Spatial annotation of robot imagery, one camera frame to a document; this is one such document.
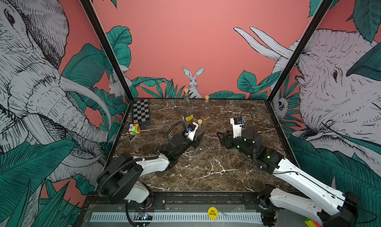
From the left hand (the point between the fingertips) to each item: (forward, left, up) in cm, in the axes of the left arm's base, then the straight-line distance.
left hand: (202, 128), depth 81 cm
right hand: (-6, -9, +6) cm, 12 cm away
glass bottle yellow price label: (+18, +8, -10) cm, 22 cm away
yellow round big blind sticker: (-38, -3, -18) cm, 42 cm away
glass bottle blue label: (-2, +2, +8) cm, 9 cm away
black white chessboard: (+26, +43, -15) cm, 52 cm away
